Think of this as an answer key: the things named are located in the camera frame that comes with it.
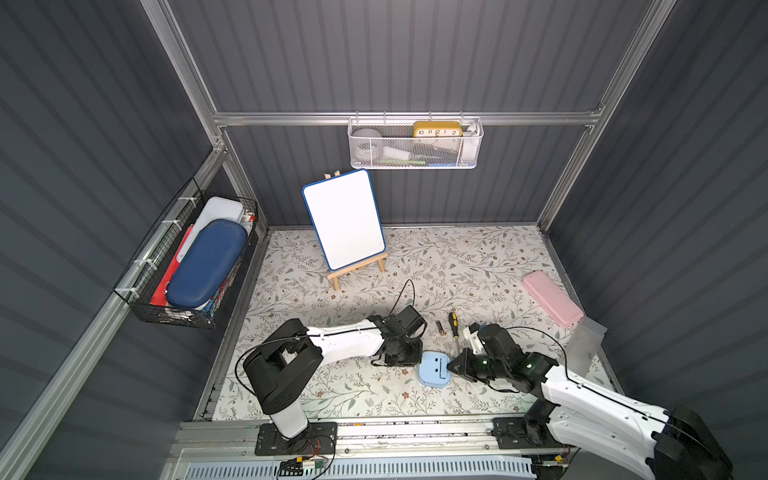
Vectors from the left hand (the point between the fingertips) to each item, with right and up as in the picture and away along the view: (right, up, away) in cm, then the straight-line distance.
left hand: (422, 366), depth 83 cm
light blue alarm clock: (+3, 0, -3) cm, 4 cm away
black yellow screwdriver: (+11, +10, +10) cm, 18 cm away
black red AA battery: (+7, +8, +10) cm, 15 cm away
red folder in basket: (-60, +22, -18) cm, 66 cm away
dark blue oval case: (-50, +32, -15) cm, 61 cm away
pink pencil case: (+43, +21, +18) cm, 51 cm away
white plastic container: (-55, +43, -6) cm, 70 cm away
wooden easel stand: (-13, +29, +20) cm, 38 cm away
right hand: (+7, +2, -3) cm, 8 cm away
